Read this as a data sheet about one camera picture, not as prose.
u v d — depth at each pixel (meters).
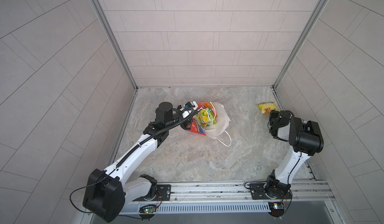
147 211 0.65
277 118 0.80
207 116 0.85
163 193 0.71
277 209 0.68
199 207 0.68
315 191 0.72
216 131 0.82
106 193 0.38
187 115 0.65
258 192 0.71
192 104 0.61
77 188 0.37
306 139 0.51
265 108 0.98
